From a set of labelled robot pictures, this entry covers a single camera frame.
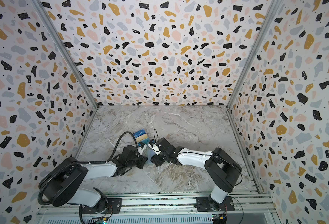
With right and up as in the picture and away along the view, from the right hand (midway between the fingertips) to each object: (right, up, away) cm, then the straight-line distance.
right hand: (154, 155), depth 86 cm
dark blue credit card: (-12, +12, +11) cm, 20 cm away
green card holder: (-3, 0, +7) cm, 7 cm away
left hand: (-3, -2, +3) cm, 5 cm away
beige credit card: (-11, +9, +9) cm, 17 cm away
